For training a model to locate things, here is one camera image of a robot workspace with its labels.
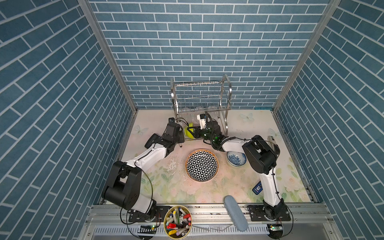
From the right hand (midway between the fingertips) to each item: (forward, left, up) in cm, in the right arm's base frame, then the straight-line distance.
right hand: (187, 127), depth 92 cm
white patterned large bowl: (-19, -11, -13) cm, 25 cm away
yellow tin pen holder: (-49, -2, -7) cm, 49 cm away
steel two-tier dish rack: (+12, -2, +13) cm, 17 cm away
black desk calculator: (-2, +23, -12) cm, 26 cm away
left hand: (-4, +4, -2) cm, 6 cm away
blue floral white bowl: (-13, -31, -12) cm, 35 cm away
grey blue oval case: (-42, -29, -13) cm, 53 cm away
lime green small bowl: (-3, 0, -3) cm, 4 cm away
